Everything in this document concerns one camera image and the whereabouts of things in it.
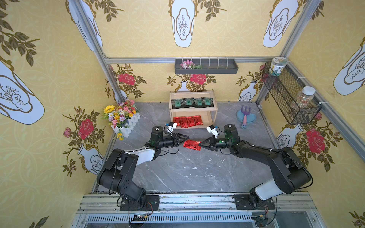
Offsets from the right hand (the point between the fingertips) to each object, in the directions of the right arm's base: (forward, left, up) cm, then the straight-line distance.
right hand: (202, 142), depth 82 cm
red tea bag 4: (+25, +2, -10) cm, 27 cm away
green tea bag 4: (+26, -3, +8) cm, 27 cm away
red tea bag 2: (+23, +18, -9) cm, 31 cm away
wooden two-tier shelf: (+18, +6, +7) cm, 21 cm away
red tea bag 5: (-2, +6, 0) cm, 6 cm away
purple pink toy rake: (+35, -36, -14) cm, 52 cm away
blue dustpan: (+31, -39, -14) cm, 52 cm away
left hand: (+3, +11, 0) cm, 11 cm away
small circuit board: (-36, +31, -15) cm, 50 cm away
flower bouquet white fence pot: (+14, +51, +4) cm, 53 cm away
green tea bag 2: (+24, +16, +8) cm, 30 cm away
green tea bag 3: (+25, +10, +8) cm, 27 cm away
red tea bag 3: (+22, +7, -9) cm, 25 cm away
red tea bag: (+21, +12, -9) cm, 26 cm away
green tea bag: (+25, +2, +7) cm, 26 cm away
